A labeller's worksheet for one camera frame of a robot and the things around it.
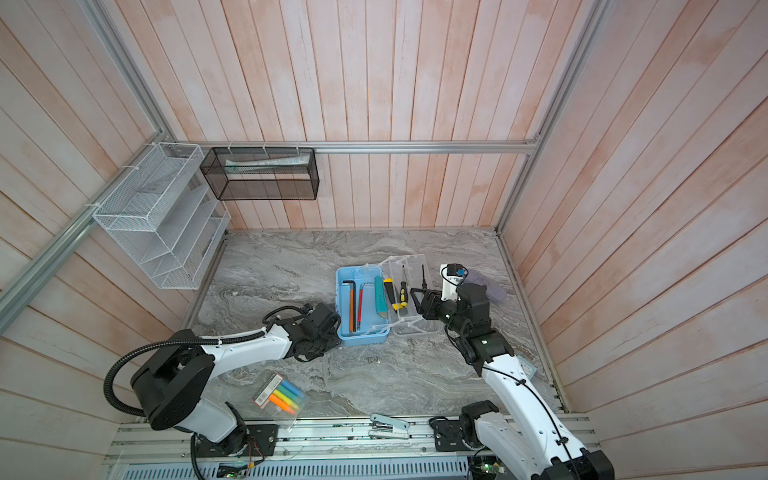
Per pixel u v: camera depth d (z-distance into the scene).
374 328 0.85
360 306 0.98
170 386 0.44
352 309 0.98
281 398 0.79
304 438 0.75
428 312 0.68
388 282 0.95
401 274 0.93
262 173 1.03
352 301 0.99
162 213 0.73
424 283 0.91
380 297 0.92
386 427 0.75
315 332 0.69
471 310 0.57
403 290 0.88
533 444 0.42
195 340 0.48
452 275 0.67
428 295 0.69
